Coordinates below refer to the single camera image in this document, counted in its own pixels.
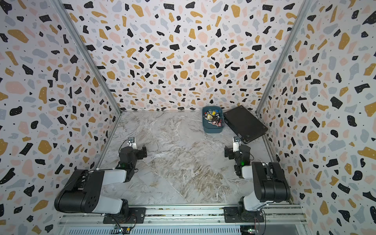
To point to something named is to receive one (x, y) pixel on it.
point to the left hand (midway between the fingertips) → (137, 145)
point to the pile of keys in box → (213, 117)
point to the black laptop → (247, 126)
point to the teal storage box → (208, 128)
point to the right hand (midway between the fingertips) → (234, 145)
